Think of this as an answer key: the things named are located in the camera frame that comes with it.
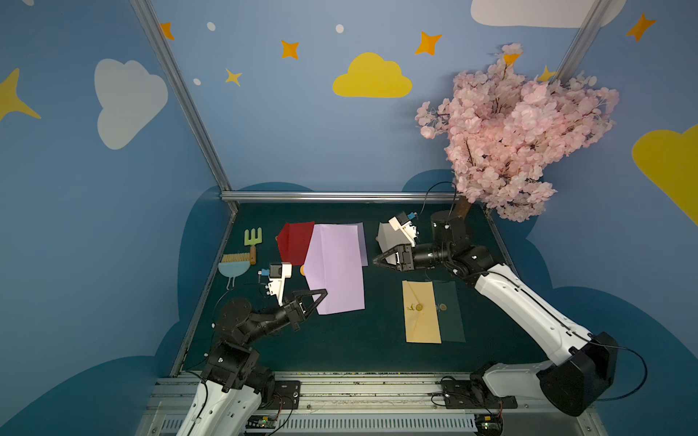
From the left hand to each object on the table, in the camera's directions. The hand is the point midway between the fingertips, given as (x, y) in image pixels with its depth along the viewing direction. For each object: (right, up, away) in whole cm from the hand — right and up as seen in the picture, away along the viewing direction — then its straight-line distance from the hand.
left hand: (326, 290), depth 62 cm
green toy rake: (-35, +10, +46) cm, 59 cm away
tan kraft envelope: (+29, -15, +27) cm, 42 cm away
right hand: (+13, +6, +6) cm, 16 cm away
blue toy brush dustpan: (-41, 0, +43) cm, 59 cm away
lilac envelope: (+10, +9, +48) cm, 50 cm away
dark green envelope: (+39, -14, +28) cm, 51 cm away
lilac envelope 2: (+1, +6, +4) cm, 7 cm away
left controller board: (-19, -38, +10) cm, 43 cm away
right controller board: (+44, -39, +11) cm, 60 cm away
